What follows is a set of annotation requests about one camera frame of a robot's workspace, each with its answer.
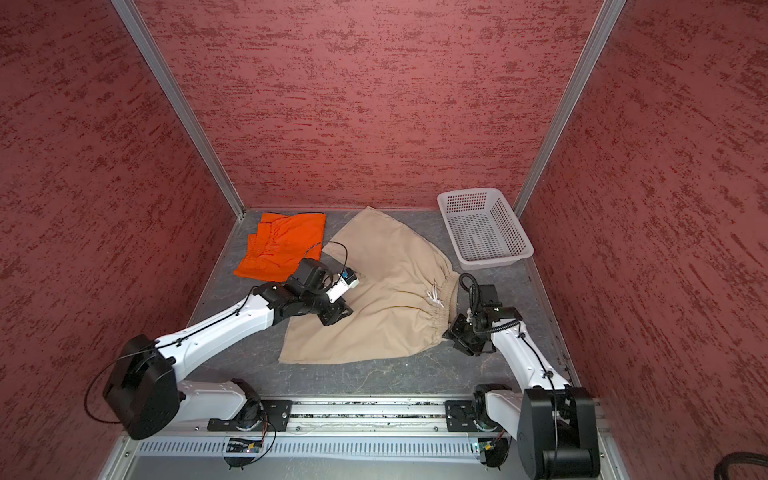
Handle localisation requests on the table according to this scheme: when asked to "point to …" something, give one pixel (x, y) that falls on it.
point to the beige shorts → (403, 302)
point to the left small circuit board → (243, 445)
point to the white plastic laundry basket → (482, 229)
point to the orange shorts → (280, 243)
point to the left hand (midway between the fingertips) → (343, 311)
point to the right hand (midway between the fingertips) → (445, 343)
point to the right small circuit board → (485, 446)
